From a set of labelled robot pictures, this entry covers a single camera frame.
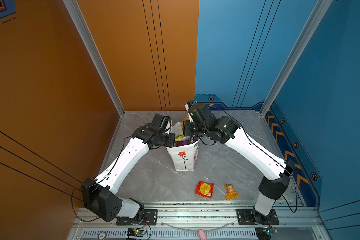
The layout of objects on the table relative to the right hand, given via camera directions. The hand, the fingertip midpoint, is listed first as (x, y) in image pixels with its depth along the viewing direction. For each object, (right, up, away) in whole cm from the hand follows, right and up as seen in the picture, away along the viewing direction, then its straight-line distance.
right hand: (181, 126), depth 70 cm
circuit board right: (+40, -51, +1) cm, 65 cm away
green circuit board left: (-23, -51, +1) cm, 56 cm away
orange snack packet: (+26, -36, +10) cm, 46 cm away
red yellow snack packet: (+12, -35, +11) cm, 38 cm away
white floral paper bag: (+1, -17, +8) cm, 18 cm away
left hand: (-5, -7, +9) cm, 12 cm away
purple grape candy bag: (-1, -10, +15) cm, 18 cm away
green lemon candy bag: (-2, -7, +15) cm, 17 cm away
